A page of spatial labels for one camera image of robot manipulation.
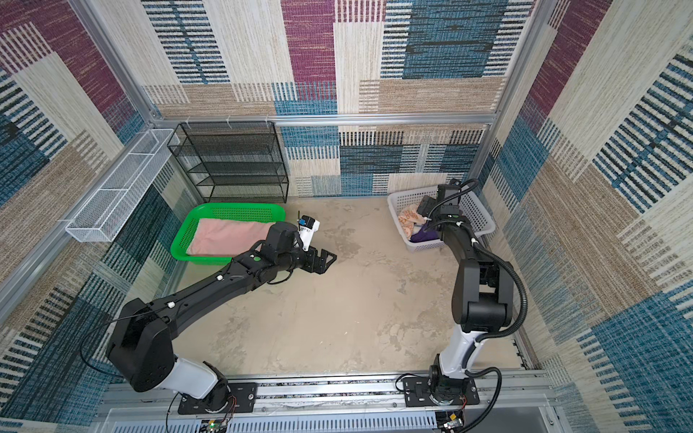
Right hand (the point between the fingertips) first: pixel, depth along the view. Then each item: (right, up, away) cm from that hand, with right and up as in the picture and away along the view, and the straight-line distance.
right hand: (435, 208), depth 94 cm
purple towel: (-2, -9, +7) cm, 12 cm away
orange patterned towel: (-8, -3, +8) cm, 11 cm away
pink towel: (-77, -11, +11) cm, 78 cm away
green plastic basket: (-72, -1, +12) cm, 73 cm away
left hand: (-37, -13, -12) cm, 41 cm away
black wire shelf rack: (-76, +19, +14) cm, 79 cm away
